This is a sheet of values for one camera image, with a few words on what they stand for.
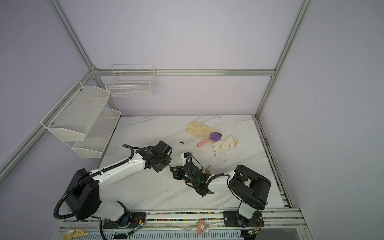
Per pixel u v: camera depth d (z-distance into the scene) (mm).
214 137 1048
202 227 690
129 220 681
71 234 686
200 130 1110
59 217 397
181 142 1042
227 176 515
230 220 732
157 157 628
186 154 787
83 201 420
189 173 624
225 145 1012
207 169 917
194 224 732
